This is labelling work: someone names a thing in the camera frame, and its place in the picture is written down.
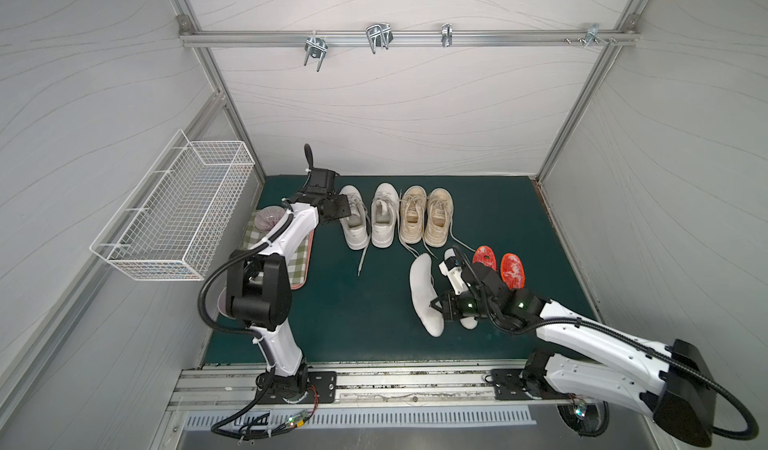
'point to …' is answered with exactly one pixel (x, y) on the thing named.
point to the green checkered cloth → (298, 260)
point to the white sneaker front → (385, 208)
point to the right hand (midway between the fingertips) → (431, 300)
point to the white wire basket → (174, 225)
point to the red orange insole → (483, 254)
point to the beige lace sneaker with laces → (437, 227)
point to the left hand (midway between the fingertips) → (342, 207)
